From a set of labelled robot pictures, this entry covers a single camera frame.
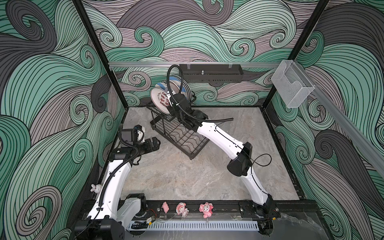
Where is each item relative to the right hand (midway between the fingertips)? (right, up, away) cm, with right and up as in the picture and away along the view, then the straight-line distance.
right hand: (175, 98), depth 78 cm
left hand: (-12, -24, +1) cm, 27 cm away
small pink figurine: (-4, -55, -5) cm, 56 cm away
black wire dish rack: (+8, -27, +20) cm, 35 cm away
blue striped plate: (+1, +10, +8) cm, 13 cm away
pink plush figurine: (+16, -55, -8) cm, 57 cm away
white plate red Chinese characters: (-9, 0, +6) cm, 11 cm away
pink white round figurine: (+4, -56, -7) cm, 56 cm away
